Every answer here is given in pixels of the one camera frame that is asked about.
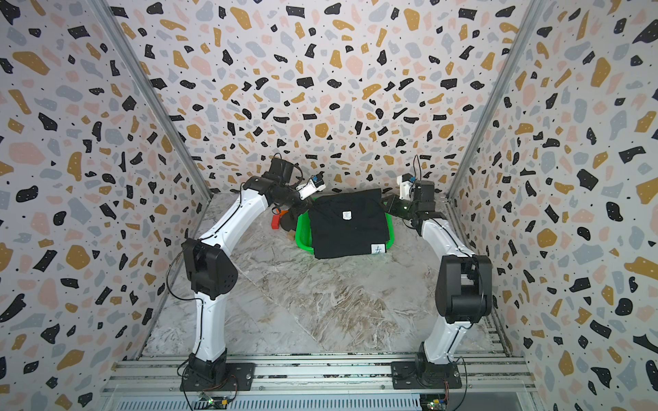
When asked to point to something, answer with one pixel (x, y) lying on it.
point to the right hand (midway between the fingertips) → (381, 200)
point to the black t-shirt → (349, 223)
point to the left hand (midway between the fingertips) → (315, 200)
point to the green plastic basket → (303, 230)
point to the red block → (276, 222)
